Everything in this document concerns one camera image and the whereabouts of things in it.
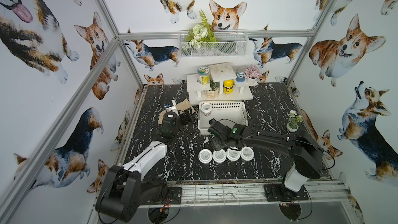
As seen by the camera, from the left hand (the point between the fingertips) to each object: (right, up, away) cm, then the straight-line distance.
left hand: (185, 106), depth 85 cm
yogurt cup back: (+12, -2, +13) cm, 17 cm away
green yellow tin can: (+10, +19, +11) cm, 24 cm away
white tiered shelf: (+23, +12, +22) cm, 34 cm away
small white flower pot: (+63, -9, +6) cm, 64 cm away
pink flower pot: (+39, +19, +7) cm, 44 cm away
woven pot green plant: (+16, +8, +21) cm, 28 cm away
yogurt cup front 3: (+26, -25, -5) cm, 36 cm away
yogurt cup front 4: (+33, -24, -5) cm, 41 cm away
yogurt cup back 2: (+20, -24, -5) cm, 31 cm away
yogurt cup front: (+11, -26, -5) cm, 28 cm away
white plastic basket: (+25, -6, +20) cm, 33 cm away
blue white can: (+33, +19, +12) cm, 40 cm away
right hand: (+19, -16, -1) cm, 25 cm away
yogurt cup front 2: (+19, -26, -5) cm, 32 cm away
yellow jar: (+27, +13, +24) cm, 38 cm away
